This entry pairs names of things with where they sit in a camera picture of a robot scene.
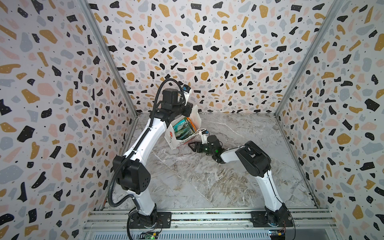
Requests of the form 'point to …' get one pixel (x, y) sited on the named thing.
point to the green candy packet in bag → (183, 129)
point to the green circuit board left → (150, 235)
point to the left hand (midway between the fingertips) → (192, 101)
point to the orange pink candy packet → (191, 123)
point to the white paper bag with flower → (170, 135)
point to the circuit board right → (277, 234)
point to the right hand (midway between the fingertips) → (188, 142)
